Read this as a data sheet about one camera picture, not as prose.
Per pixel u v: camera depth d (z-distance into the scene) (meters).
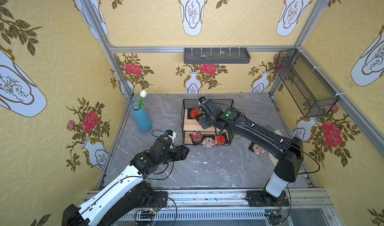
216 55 0.92
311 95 0.75
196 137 0.95
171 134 0.71
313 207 0.76
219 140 0.93
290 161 0.41
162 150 0.58
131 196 0.60
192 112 0.89
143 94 0.81
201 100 0.69
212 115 0.58
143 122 0.96
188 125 0.84
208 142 0.92
